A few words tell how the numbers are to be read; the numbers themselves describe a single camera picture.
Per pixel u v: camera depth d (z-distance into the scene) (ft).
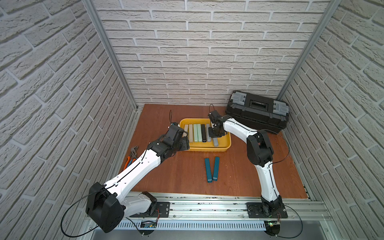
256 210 2.39
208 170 2.81
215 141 3.11
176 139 1.98
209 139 3.18
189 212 2.45
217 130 2.49
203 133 3.28
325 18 2.38
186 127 3.38
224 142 3.22
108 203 1.23
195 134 3.28
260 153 1.90
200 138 3.20
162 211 2.42
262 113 3.11
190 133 3.29
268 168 1.96
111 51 2.82
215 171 2.80
